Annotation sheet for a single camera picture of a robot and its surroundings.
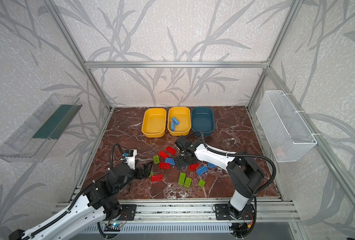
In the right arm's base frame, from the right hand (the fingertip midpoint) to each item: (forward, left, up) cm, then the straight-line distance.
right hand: (183, 158), depth 88 cm
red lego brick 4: (-10, +15, -4) cm, 19 cm away
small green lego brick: (-13, -10, -4) cm, 17 cm away
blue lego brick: (+31, +7, -3) cm, 32 cm away
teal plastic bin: (+33, -14, -4) cm, 36 cm away
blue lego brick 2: (+25, +8, -2) cm, 26 cm away
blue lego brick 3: (0, +8, -4) cm, 9 cm away
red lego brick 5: (-4, -6, -4) cm, 8 cm away
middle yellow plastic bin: (+38, +1, -4) cm, 38 cm away
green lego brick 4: (-14, +15, +11) cm, 23 cm away
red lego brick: (+7, +7, -3) cm, 10 cm away
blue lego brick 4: (-6, -11, -5) cm, 13 cm away
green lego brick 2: (-10, +1, -6) cm, 12 cm away
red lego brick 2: (+3, +13, -3) cm, 14 cm away
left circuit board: (-33, +34, -6) cm, 48 cm away
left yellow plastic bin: (+31, +22, -5) cm, 38 cm away
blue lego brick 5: (-3, -17, -4) cm, 17 cm away
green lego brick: (0, +17, -3) cm, 17 cm away
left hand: (-5, +18, +10) cm, 21 cm away
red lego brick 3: (-3, +11, -3) cm, 12 cm away
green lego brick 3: (-12, -3, -6) cm, 14 cm away
